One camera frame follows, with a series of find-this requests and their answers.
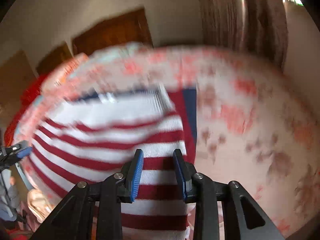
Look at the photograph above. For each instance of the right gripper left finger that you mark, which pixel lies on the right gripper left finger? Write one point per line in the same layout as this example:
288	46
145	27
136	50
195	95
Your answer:
89	208

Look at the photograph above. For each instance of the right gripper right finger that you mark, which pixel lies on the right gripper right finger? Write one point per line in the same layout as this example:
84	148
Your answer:
242	216

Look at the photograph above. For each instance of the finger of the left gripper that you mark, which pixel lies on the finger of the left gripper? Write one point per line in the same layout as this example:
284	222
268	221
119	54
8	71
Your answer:
20	152
16	147

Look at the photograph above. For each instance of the red white striped sweater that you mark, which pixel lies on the red white striped sweater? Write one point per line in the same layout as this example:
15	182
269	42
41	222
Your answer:
90	139

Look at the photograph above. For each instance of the red pillow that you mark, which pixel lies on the red pillow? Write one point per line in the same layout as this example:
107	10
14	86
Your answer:
27	97

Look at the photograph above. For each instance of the pink floral pillow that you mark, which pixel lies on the pink floral pillow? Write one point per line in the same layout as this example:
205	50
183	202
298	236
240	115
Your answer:
59	75

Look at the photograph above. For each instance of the floral pink bed sheet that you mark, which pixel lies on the floral pink bed sheet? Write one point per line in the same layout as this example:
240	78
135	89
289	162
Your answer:
250	126

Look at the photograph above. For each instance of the small wooden headboard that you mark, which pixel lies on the small wooden headboard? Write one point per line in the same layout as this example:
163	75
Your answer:
53	59

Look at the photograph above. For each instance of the light blue floral pillow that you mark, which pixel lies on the light blue floral pillow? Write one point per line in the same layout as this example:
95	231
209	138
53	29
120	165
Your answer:
118	52

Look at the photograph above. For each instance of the large wooden headboard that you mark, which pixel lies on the large wooden headboard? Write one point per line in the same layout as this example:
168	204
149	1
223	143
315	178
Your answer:
129	27

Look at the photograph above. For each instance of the cardboard sheet on wall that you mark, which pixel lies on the cardboard sheet on wall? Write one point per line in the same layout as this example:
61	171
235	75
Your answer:
16	76

